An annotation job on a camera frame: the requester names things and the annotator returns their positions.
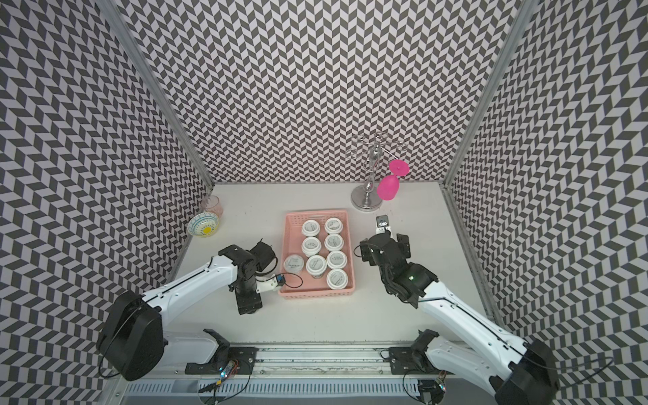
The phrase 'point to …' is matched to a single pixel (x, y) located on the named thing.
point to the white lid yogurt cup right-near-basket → (333, 242)
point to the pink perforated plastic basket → (302, 285)
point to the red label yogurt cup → (337, 259)
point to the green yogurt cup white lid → (333, 225)
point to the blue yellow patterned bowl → (203, 224)
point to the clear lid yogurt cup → (294, 263)
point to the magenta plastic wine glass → (388, 185)
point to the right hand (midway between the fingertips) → (383, 242)
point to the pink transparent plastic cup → (211, 205)
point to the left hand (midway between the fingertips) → (242, 300)
